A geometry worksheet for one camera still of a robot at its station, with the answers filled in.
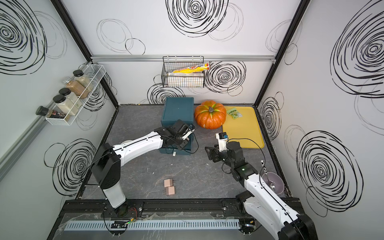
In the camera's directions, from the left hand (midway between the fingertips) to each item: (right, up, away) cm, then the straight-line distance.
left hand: (183, 139), depth 88 cm
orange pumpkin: (+17, +15, +10) cm, 25 cm away
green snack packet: (+38, +17, +28) cm, 50 cm away
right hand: (+15, -3, -8) cm, 18 cm away
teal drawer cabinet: (-4, +19, +1) cm, 19 cm away
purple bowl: (+51, -21, -11) cm, 56 cm away
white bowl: (-37, -2, +6) cm, 38 cm away
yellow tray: (+44, +5, +18) cm, 48 cm away
